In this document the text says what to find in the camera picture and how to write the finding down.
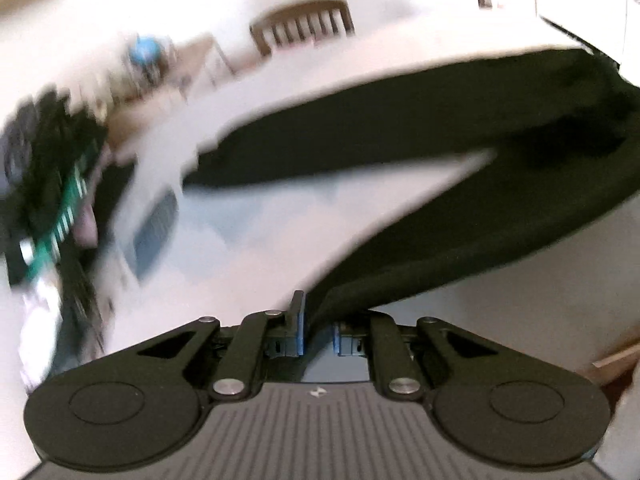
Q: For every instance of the black pants with white lettering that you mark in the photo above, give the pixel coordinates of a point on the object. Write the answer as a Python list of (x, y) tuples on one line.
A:
[(448, 170)]

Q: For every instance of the wooden chair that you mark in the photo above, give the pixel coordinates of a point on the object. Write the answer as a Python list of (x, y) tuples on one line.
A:
[(301, 22)]

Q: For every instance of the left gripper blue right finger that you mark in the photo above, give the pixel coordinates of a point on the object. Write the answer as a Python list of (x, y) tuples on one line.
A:
[(349, 340)]

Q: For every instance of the dark green clothes heap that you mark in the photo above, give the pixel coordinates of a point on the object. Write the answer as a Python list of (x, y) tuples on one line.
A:
[(60, 187)]

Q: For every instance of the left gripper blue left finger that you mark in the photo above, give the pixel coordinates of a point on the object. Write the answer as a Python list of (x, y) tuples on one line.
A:
[(294, 332)]

